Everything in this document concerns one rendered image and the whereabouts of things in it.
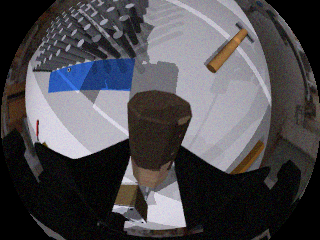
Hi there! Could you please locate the brown wooden hammer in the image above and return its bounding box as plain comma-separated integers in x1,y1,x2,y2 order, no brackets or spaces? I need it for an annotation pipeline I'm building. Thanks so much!
207,21,255,73

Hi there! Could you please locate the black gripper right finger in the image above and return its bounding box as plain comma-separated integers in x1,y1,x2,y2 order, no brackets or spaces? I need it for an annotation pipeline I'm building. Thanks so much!
175,147,271,232

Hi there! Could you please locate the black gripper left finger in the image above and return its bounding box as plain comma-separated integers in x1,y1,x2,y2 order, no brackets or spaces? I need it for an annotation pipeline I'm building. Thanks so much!
35,139,131,225

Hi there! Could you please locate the blue tape strip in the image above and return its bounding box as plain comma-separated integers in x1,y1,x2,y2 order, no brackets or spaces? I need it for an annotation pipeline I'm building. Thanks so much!
48,59,136,93

